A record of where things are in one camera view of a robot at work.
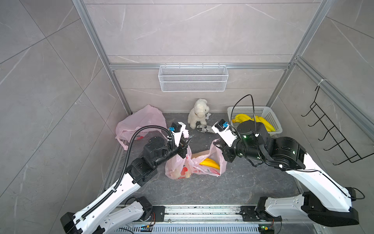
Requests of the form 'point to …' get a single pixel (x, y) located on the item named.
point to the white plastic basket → (267, 112)
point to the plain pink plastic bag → (147, 115)
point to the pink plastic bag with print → (178, 167)
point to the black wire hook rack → (342, 143)
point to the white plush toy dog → (197, 114)
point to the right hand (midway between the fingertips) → (216, 142)
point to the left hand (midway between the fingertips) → (193, 134)
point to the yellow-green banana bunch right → (269, 126)
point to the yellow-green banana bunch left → (241, 118)
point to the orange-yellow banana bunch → (209, 162)
